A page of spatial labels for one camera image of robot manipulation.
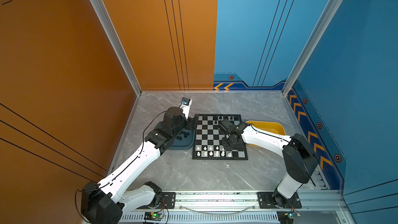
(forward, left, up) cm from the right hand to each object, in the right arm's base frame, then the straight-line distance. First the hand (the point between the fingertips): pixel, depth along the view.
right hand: (226, 147), depth 88 cm
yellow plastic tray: (+15, -29, -3) cm, 33 cm away
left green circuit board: (-32, +36, -4) cm, 49 cm away
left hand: (+8, +18, +23) cm, 31 cm away
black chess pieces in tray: (+9, +24, -3) cm, 26 cm away
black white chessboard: (+3, +10, -2) cm, 11 cm away
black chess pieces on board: (+21, +2, 0) cm, 21 cm away
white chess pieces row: (-3, +6, +1) cm, 7 cm away
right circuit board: (-32, -25, -6) cm, 41 cm away
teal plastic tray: (+6, +25, -3) cm, 26 cm away
